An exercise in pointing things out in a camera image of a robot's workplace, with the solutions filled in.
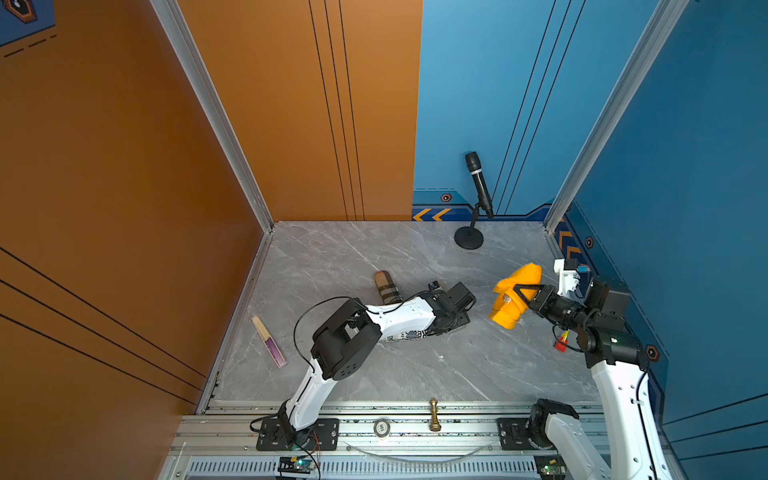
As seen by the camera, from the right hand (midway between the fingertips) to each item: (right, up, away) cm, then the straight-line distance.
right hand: (517, 288), depth 72 cm
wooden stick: (-66, -20, +16) cm, 71 cm away
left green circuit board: (-53, -42, -1) cm, 68 cm away
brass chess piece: (-20, -35, +2) cm, 40 cm away
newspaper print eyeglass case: (-24, -15, +15) cm, 32 cm away
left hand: (-8, -11, +19) cm, 24 cm away
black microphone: (-4, +37, +25) cm, 45 cm away
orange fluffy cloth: (-3, -4, -1) cm, 5 cm away
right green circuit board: (+8, -42, -1) cm, 43 cm away
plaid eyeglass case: (-32, -3, +25) cm, 41 cm away
